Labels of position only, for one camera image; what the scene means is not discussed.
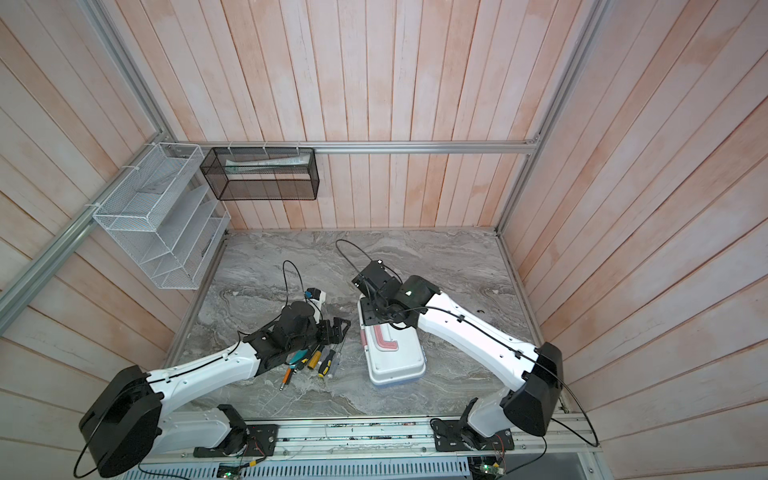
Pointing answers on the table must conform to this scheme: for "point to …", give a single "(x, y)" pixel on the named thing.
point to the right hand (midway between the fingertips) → (373, 310)
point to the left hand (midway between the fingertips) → (338, 329)
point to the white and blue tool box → (393, 355)
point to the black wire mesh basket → (262, 173)
